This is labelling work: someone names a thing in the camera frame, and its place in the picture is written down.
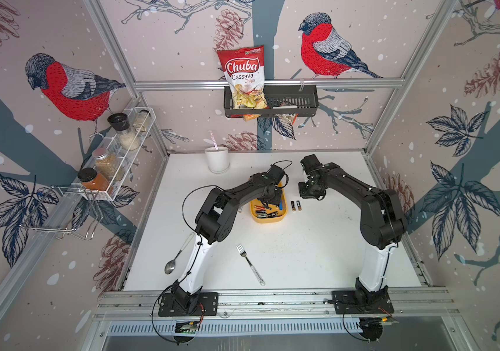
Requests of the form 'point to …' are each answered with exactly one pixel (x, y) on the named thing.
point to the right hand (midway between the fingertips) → (303, 193)
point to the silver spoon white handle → (170, 266)
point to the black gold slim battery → (299, 205)
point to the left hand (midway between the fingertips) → (278, 196)
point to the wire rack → (66, 211)
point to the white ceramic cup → (218, 161)
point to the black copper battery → (292, 205)
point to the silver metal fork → (243, 252)
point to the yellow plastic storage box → (263, 212)
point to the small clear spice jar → (141, 120)
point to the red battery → (259, 208)
